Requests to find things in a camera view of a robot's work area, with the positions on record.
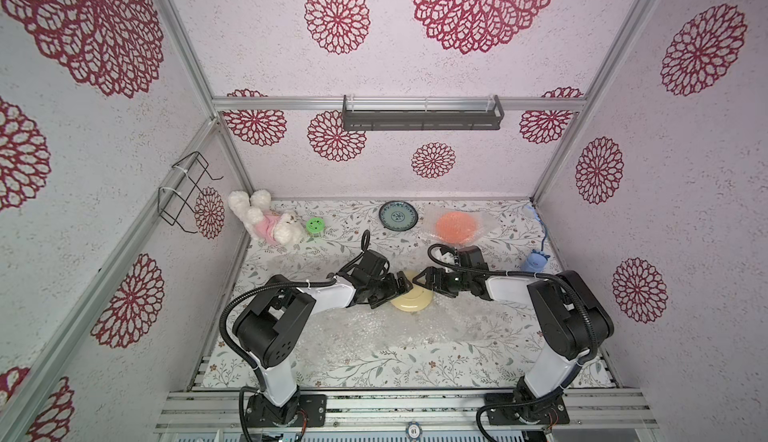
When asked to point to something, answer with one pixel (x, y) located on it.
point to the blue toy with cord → (537, 258)
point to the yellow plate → (418, 298)
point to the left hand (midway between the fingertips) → (404, 293)
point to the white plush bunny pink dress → (281, 228)
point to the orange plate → (458, 225)
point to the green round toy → (315, 225)
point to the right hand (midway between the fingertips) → (420, 281)
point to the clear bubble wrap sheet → (452, 332)
